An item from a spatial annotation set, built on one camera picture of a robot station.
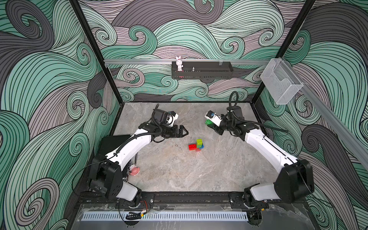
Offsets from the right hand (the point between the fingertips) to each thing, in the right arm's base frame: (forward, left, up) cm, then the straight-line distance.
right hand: (209, 121), depth 83 cm
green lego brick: (-9, +6, -13) cm, 17 cm away
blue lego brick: (-9, +4, -14) cm, 17 cm away
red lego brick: (-9, +10, -14) cm, 19 cm away
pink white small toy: (-22, +45, -16) cm, 53 cm away
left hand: (-7, +16, 0) cm, 17 cm away
